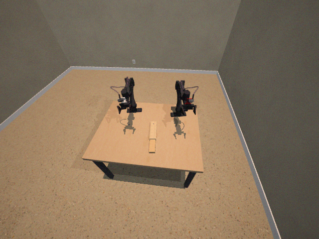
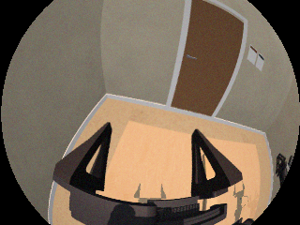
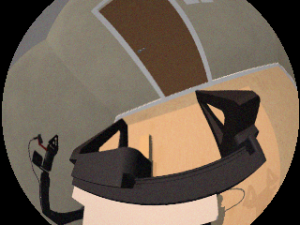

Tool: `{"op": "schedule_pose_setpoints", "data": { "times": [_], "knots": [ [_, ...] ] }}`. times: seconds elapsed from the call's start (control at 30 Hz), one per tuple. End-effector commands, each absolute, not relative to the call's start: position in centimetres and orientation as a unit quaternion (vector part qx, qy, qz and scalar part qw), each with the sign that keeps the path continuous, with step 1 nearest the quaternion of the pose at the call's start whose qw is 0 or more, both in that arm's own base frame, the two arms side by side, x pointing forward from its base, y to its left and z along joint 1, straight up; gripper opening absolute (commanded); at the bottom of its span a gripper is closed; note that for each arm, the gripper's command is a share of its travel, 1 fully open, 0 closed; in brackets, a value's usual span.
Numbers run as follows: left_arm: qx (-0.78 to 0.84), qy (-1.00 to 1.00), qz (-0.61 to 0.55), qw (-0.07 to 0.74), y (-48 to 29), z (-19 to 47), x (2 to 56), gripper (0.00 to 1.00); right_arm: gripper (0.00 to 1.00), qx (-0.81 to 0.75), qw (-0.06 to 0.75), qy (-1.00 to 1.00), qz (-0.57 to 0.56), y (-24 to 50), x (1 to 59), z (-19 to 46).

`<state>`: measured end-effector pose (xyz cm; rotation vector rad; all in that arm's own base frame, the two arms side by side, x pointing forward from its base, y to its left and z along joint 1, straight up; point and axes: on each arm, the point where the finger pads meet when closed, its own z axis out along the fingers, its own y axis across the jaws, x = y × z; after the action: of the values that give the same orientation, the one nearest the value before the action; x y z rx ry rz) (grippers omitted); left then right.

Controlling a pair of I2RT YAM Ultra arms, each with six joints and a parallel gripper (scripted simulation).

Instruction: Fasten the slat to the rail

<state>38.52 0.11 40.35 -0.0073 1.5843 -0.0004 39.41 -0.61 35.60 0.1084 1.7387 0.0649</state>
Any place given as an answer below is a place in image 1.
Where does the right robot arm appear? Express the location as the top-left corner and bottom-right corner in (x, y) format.
(118, 78), (142, 113)

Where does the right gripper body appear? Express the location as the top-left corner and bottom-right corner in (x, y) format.
(119, 97), (130, 110)

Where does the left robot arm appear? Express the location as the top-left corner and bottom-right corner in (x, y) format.
(170, 80), (194, 117)

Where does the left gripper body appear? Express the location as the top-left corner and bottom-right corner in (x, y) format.
(182, 101), (195, 112)

